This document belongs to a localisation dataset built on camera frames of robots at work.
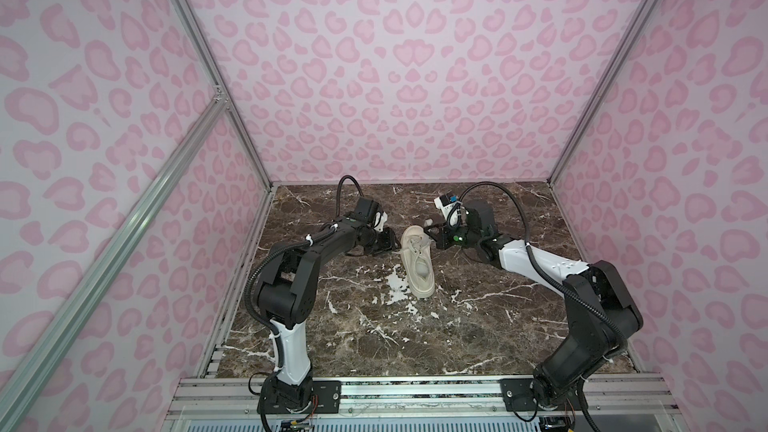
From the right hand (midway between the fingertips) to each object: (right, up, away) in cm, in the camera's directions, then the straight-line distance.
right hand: (428, 227), depth 87 cm
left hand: (-8, -5, +7) cm, 12 cm away
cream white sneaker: (-2, -10, +4) cm, 11 cm away
